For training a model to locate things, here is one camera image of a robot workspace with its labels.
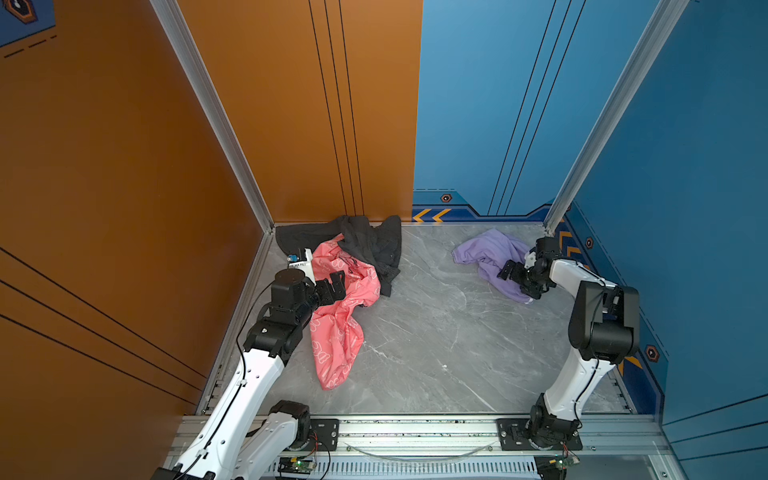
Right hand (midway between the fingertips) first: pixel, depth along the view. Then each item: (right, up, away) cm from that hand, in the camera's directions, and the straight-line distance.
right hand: (508, 279), depth 99 cm
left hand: (-55, +4, -23) cm, 60 cm away
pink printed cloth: (-54, -11, -18) cm, 58 cm away
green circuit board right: (+1, -40, -30) cm, 50 cm away
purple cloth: (-4, +10, +2) cm, 11 cm away
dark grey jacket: (-44, +13, +1) cm, 46 cm away
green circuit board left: (-62, -42, -29) cm, 80 cm away
